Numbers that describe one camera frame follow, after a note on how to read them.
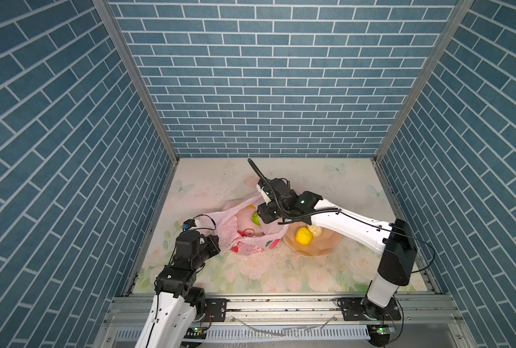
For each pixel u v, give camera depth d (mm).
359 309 751
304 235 853
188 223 705
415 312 755
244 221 929
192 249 589
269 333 706
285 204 596
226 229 831
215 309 742
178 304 509
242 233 929
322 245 857
